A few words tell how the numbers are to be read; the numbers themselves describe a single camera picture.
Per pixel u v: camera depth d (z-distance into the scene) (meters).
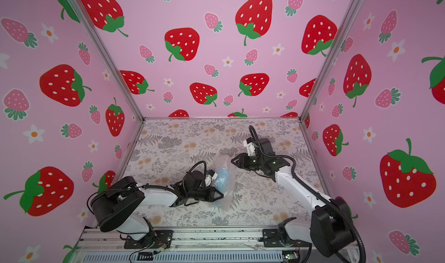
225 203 0.81
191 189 0.70
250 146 0.76
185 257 0.70
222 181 0.83
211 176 0.81
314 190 0.46
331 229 0.40
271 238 0.72
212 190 0.76
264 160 0.64
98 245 0.73
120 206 0.45
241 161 0.78
